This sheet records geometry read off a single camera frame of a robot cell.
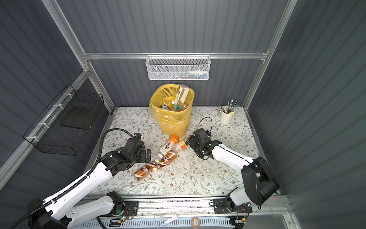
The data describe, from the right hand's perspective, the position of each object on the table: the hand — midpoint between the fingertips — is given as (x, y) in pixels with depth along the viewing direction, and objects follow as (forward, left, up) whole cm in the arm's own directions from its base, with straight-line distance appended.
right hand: (191, 145), depth 88 cm
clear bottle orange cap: (+2, +10, -6) cm, 12 cm away
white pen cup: (+26, -26, 0) cm, 36 cm away
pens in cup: (+31, -30, +1) cm, 43 cm away
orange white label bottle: (0, +16, -4) cm, 16 cm away
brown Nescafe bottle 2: (-15, +28, -3) cm, 32 cm away
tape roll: (-38, -1, -9) cm, 39 cm away
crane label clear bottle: (+28, +6, +15) cm, 33 cm away
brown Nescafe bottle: (-6, +14, -3) cm, 15 cm away
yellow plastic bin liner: (+29, +14, +9) cm, 33 cm away
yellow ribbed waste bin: (+13, +6, 0) cm, 14 cm away
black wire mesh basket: (-2, +67, +21) cm, 70 cm away
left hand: (-8, +27, +7) cm, 29 cm away
